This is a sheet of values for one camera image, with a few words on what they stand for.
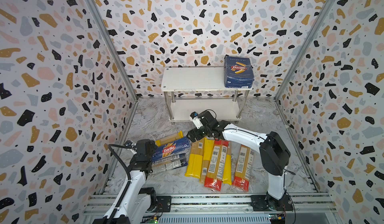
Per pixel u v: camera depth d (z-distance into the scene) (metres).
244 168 0.83
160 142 0.92
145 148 0.65
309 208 0.76
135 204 0.57
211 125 0.69
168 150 0.88
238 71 0.79
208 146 0.92
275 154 0.49
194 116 0.79
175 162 0.85
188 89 0.78
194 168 0.84
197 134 0.78
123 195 0.46
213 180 0.77
